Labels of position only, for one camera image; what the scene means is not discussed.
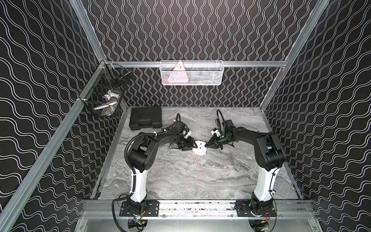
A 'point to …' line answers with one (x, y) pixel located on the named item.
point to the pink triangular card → (178, 75)
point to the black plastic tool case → (145, 117)
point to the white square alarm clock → (201, 149)
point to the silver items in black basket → (109, 101)
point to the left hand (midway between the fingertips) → (194, 146)
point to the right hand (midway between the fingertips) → (205, 145)
